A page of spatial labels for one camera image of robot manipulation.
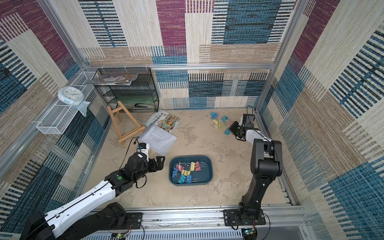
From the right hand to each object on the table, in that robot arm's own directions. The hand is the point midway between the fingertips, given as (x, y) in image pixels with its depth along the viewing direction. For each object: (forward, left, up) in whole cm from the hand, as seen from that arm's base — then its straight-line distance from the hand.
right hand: (229, 125), depth 101 cm
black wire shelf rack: (+25, +62, +7) cm, 67 cm away
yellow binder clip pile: (+9, +8, -7) cm, 14 cm away
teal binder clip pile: (+10, +2, -5) cm, 11 cm away
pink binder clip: (-25, +21, -6) cm, 33 cm away
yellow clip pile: (+4, +5, -7) cm, 9 cm away
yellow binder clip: (-29, +29, -6) cm, 42 cm away
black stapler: (+17, +63, +3) cm, 65 cm away
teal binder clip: (-33, +31, -7) cm, 46 cm away
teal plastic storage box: (-28, +26, -7) cm, 39 cm away
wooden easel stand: (-6, +69, -3) cm, 69 cm away
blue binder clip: (-33, +26, -6) cm, 43 cm away
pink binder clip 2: (-27, +32, -5) cm, 42 cm away
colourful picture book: (+12, +47, -8) cm, 49 cm away
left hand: (-25, +43, +5) cm, 50 cm away
